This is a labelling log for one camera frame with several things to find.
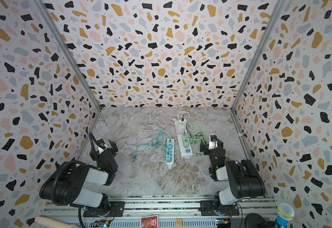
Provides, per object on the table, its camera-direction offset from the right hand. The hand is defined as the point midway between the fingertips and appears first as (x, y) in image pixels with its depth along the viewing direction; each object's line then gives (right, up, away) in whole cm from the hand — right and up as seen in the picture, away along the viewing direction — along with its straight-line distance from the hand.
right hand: (211, 139), depth 90 cm
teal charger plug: (-26, -5, +2) cm, 27 cm away
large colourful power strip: (-16, -9, +3) cm, 19 cm away
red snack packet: (-35, -37, -21) cm, 56 cm away
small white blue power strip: (-26, -9, +2) cm, 28 cm away
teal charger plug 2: (-27, -11, -5) cm, 29 cm away
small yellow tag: (-21, -38, -21) cm, 49 cm away
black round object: (+18, -40, -17) cm, 47 cm away
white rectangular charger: (-19, +5, +13) cm, 23 cm away
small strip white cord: (-38, +7, +17) cm, 43 cm away
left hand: (-67, -2, -5) cm, 67 cm away
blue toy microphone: (+17, -22, -39) cm, 48 cm away
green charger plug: (-16, -1, +3) cm, 17 cm away
